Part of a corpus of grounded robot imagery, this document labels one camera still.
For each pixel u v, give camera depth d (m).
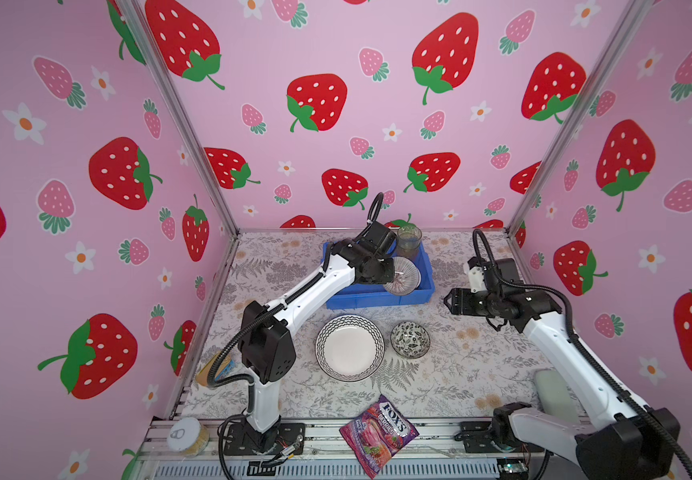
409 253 1.01
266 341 0.47
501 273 0.59
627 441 0.37
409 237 1.03
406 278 0.85
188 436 0.71
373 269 0.60
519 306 0.54
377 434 0.73
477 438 0.74
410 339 0.90
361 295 0.93
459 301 0.70
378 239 0.64
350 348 0.89
